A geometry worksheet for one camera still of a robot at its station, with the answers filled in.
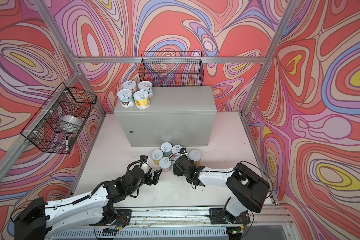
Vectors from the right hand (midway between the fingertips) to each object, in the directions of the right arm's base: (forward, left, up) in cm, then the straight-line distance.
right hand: (181, 167), depth 90 cm
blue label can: (+11, +9, +5) cm, 15 cm away
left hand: (-4, +13, +9) cm, 16 cm away
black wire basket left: (+9, +63, +30) cm, 70 cm away
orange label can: (+11, +3, +5) cm, 12 cm away
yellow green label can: (+4, -9, +6) cm, 11 cm away
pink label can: (0, +9, +5) cm, 11 cm away
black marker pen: (+2, +55, +25) cm, 61 cm away
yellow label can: (+6, +15, +5) cm, 16 cm away
